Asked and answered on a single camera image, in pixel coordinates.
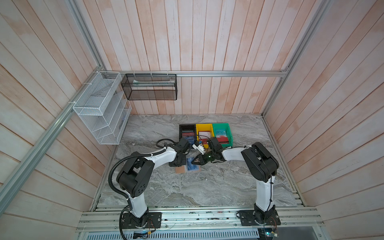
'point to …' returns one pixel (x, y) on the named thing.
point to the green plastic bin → (224, 126)
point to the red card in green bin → (223, 140)
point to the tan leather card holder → (183, 169)
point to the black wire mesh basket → (150, 86)
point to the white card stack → (205, 135)
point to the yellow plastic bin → (204, 127)
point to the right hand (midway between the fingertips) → (193, 162)
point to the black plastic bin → (188, 131)
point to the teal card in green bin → (221, 132)
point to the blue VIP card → (191, 166)
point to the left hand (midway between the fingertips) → (180, 165)
